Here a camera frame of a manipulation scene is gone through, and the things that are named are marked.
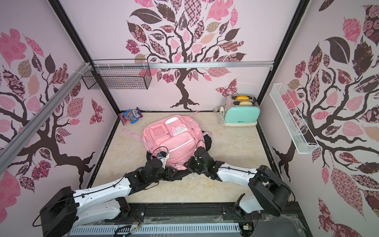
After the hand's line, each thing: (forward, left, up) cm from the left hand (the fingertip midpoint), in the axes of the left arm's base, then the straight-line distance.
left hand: (175, 174), depth 80 cm
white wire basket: (+13, -65, +20) cm, 69 cm away
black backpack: (+1, -3, -3) cm, 4 cm away
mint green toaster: (+41, -45, +9) cm, 61 cm away
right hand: (+4, -4, 0) cm, 6 cm away
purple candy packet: (+53, +36, -5) cm, 64 cm away
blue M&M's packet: (+48, +40, -3) cm, 63 cm away
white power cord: (+50, -32, -1) cm, 59 cm away
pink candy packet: (+47, +45, -5) cm, 65 cm away
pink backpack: (+27, 0, 0) cm, 27 cm away
